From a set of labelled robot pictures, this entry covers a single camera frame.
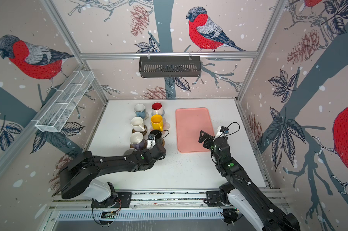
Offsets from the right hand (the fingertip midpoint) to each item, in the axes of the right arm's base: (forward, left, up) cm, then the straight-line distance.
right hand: (205, 135), depth 80 cm
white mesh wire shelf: (0, +78, +17) cm, 80 cm away
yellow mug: (+15, +32, -8) cm, 36 cm away
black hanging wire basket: (+51, +24, +13) cm, 57 cm away
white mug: (+13, +45, -8) cm, 48 cm away
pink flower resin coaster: (+16, +26, -16) cm, 34 cm away
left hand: (-5, +29, -10) cm, 31 cm away
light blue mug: (+24, +45, -6) cm, 52 cm away
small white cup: (+2, +44, -13) cm, 46 cm away
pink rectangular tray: (+21, +8, -16) cm, 28 cm away
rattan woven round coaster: (+3, +27, -15) cm, 31 cm away
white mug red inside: (+29, +34, -9) cm, 46 cm away
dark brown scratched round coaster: (+8, +40, -13) cm, 43 cm away
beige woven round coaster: (+24, +42, -14) cm, 51 cm away
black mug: (+2, +28, -4) cm, 29 cm away
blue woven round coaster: (+26, +29, -13) cm, 41 cm away
